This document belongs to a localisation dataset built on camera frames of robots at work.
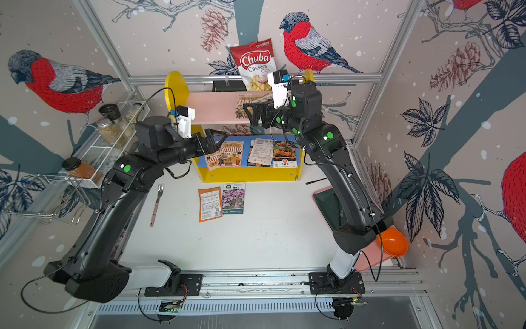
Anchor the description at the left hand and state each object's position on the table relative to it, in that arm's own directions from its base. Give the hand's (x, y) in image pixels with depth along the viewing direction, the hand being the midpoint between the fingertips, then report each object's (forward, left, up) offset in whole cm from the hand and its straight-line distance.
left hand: (221, 133), depth 61 cm
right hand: (+6, -10, +6) cm, 13 cm away
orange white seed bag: (-2, +14, -45) cm, 47 cm away
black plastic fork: (+12, -37, -45) cm, 60 cm away
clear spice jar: (+23, +43, -10) cm, 50 cm away
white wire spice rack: (-6, +43, -10) cm, 45 cm away
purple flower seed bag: (+2, +3, -44) cm, 44 cm away
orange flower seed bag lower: (+18, -22, -31) cm, 42 cm away
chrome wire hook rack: (-7, +56, -23) cm, 61 cm away
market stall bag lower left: (+15, +12, -31) cm, 36 cm away
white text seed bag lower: (+20, -11, -31) cm, 39 cm away
